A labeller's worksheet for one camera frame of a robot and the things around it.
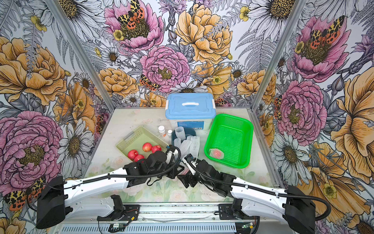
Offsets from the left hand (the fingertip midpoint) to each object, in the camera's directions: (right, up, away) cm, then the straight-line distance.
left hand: (182, 172), depth 75 cm
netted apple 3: (+2, 0, 0) cm, 2 cm away
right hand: (+1, -2, +2) cm, 3 cm away
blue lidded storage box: (+5, +33, +22) cm, 40 cm away
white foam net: (-2, +18, +21) cm, 27 cm away
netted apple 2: (+20, +6, +14) cm, 25 cm away
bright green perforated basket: (+34, +16, +30) cm, 48 cm away
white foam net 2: (+4, +11, +15) cm, 19 cm away
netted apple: (-23, +10, +19) cm, 31 cm away
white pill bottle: (-15, +19, +25) cm, 35 cm away
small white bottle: (-10, +19, +25) cm, 33 cm away
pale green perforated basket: (-33, +13, +26) cm, 44 cm away
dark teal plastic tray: (+3, +19, +25) cm, 31 cm away
